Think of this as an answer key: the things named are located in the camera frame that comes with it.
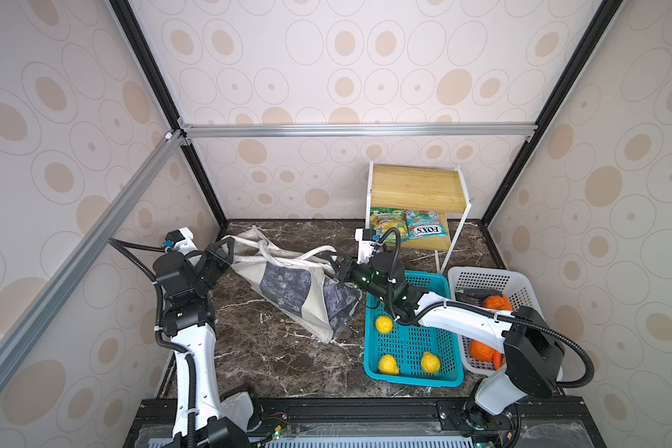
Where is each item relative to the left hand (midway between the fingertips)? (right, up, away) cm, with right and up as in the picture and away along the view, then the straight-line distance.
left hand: (235, 235), depth 69 cm
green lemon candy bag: (+41, +7, +26) cm, 49 cm away
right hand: (+23, -5, +5) cm, 24 cm away
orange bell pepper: (+77, -21, +20) cm, 82 cm away
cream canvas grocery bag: (+15, -14, +13) cm, 24 cm away
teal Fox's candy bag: (+54, +5, +25) cm, 60 cm away
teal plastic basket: (+47, -33, +18) cm, 61 cm away
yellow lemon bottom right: (+52, -36, +10) cm, 64 cm away
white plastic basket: (+85, -16, +23) cm, 89 cm away
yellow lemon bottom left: (+39, -36, +9) cm, 54 cm away
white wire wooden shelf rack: (+56, +15, +16) cm, 60 cm away
